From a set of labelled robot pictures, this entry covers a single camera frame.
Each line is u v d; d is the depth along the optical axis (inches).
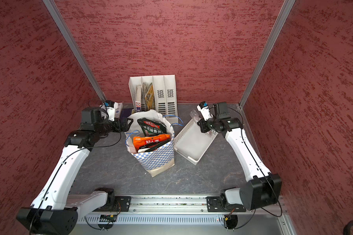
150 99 40.5
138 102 35.1
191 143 38.1
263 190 15.5
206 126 26.8
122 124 25.3
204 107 26.8
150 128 34.2
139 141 27.6
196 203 29.8
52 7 27.8
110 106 24.4
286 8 28.0
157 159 28.5
